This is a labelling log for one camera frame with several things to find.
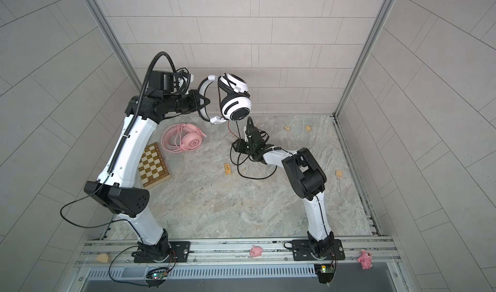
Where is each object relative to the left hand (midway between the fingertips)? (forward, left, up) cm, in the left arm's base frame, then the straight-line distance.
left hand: (213, 97), depth 70 cm
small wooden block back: (+17, -33, -38) cm, 54 cm away
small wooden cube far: (+16, -45, -37) cm, 60 cm away
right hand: (+1, -4, -33) cm, 34 cm away
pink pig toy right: (-46, -55, -35) cm, 80 cm away
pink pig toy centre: (-44, -16, -36) cm, 59 cm away
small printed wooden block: (-9, -2, -38) cm, 39 cm away
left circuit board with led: (-52, +17, -35) cm, 65 cm away
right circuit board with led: (-50, -41, -38) cm, 75 cm away
